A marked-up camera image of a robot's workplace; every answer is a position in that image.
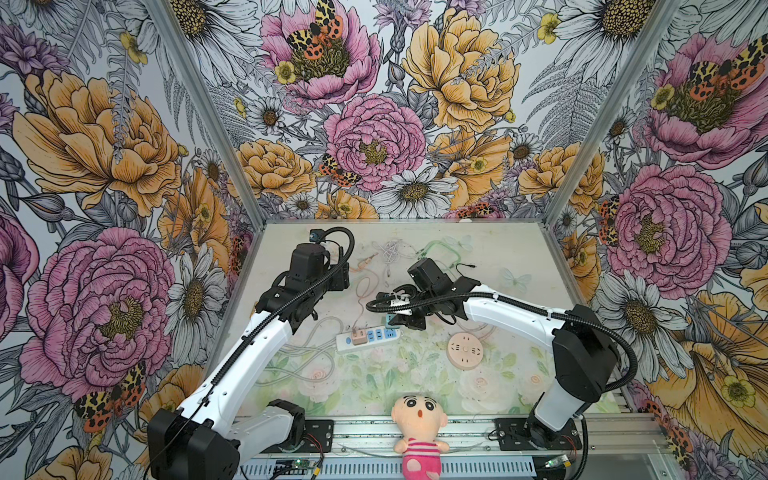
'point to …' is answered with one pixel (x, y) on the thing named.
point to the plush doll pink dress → (420, 418)
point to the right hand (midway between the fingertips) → (396, 321)
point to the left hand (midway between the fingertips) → (334, 274)
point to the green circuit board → (298, 465)
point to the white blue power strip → (345, 341)
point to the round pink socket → (465, 351)
